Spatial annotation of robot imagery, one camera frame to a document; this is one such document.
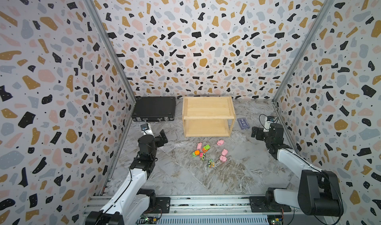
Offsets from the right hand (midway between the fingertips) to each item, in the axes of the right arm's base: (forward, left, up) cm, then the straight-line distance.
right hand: (261, 128), depth 90 cm
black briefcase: (+24, +74, -10) cm, 78 cm away
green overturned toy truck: (-19, +31, -9) cm, 37 cm away
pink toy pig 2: (-5, +24, -10) cm, 27 cm away
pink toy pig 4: (-16, +23, -9) cm, 30 cm away
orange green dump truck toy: (-9, +33, -9) cm, 36 cm away
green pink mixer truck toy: (-14, +36, -10) cm, 39 cm away
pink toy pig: (-8, +38, -9) cm, 40 cm away
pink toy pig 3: (-11, +22, -11) cm, 27 cm away
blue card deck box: (+11, +6, -11) cm, 17 cm away
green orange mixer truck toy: (-13, +40, -9) cm, 43 cm away
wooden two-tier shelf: (+1, +33, +10) cm, 34 cm away
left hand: (-8, +61, +6) cm, 62 cm away
